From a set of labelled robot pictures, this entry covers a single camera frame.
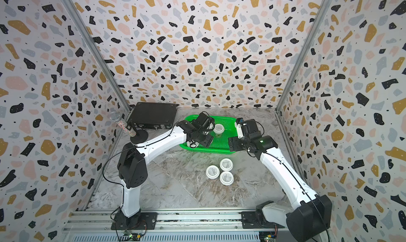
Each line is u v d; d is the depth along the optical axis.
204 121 0.69
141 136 1.05
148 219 0.74
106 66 0.95
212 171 0.84
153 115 1.17
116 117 0.78
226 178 0.82
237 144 0.71
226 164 0.86
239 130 0.72
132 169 0.49
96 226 0.74
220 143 1.02
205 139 0.80
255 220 0.68
